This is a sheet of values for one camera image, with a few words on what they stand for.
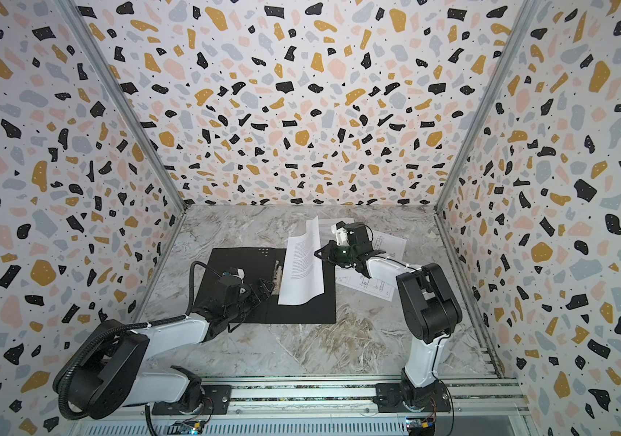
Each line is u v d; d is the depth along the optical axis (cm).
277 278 97
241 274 85
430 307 50
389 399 74
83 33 72
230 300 72
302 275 99
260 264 101
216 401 73
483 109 90
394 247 113
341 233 90
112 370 42
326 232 95
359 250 77
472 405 75
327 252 84
